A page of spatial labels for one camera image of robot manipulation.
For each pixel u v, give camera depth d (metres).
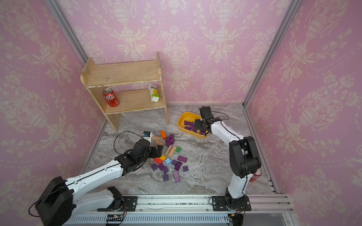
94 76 0.76
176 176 0.83
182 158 0.90
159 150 0.76
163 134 1.00
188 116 1.09
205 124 0.69
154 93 0.92
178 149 0.95
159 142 0.93
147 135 0.74
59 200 0.40
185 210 0.74
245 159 0.48
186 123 1.07
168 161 0.87
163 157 0.89
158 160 0.89
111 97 0.84
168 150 0.92
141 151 0.64
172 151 0.92
